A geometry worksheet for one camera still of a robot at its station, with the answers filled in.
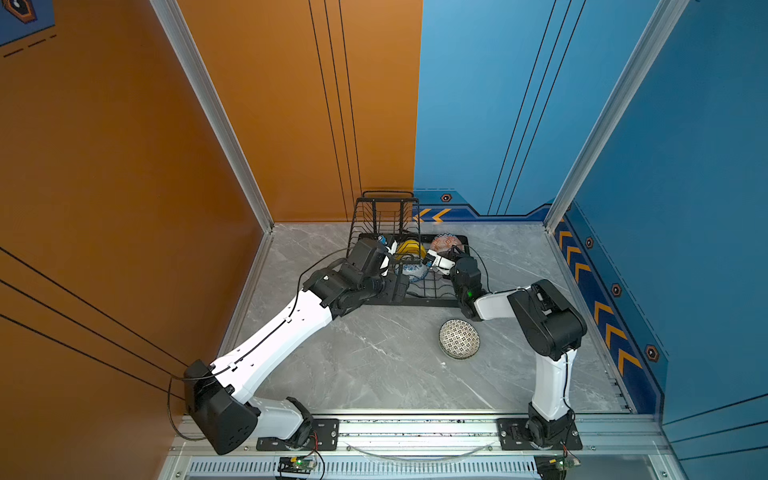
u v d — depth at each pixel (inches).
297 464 27.9
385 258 22.5
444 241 42.8
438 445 28.6
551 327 20.9
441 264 34.1
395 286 25.4
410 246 43.7
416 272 40.2
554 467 27.7
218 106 34.2
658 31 28.5
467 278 29.9
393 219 40.6
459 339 34.2
